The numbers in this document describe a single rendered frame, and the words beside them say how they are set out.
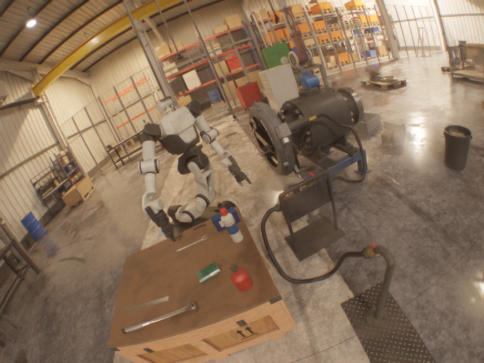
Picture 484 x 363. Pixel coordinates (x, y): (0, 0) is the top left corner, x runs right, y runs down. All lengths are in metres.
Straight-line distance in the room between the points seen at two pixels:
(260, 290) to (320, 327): 0.52
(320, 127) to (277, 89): 3.94
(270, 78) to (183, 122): 4.45
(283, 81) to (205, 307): 5.51
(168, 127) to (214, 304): 1.13
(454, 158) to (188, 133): 2.44
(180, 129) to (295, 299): 1.38
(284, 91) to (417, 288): 5.36
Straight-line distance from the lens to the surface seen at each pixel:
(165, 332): 1.14
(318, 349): 1.33
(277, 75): 5.87
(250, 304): 0.99
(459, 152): 2.44
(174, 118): 1.54
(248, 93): 7.35
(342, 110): 2.17
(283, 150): 1.79
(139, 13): 9.95
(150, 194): 1.32
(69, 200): 8.23
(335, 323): 1.37
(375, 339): 1.34
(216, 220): 1.32
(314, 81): 2.49
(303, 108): 2.01
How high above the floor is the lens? 1.29
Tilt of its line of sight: 27 degrees down
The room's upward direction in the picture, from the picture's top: 24 degrees counter-clockwise
